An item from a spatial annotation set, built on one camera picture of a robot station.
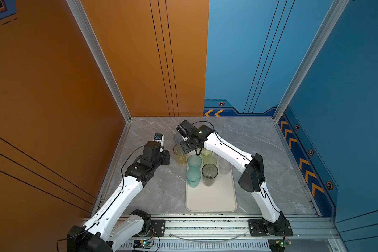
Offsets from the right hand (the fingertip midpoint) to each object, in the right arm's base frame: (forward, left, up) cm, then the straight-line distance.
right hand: (185, 146), depth 86 cm
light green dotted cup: (-4, -13, -9) cm, 16 cm away
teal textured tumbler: (-4, -5, -11) cm, 12 cm away
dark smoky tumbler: (-12, -13, -8) cm, 19 cm away
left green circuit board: (-43, +20, -16) cm, 50 cm away
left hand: (-5, +10, +4) cm, 12 cm away
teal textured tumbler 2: (-12, -4, -12) cm, 18 cm away
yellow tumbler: (-4, +2, -5) cm, 7 cm away
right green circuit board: (-43, -43, -17) cm, 63 cm away
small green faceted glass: (-17, -10, +19) cm, 27 cm away
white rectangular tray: (-23, -19, -15) cm, 33 cm away
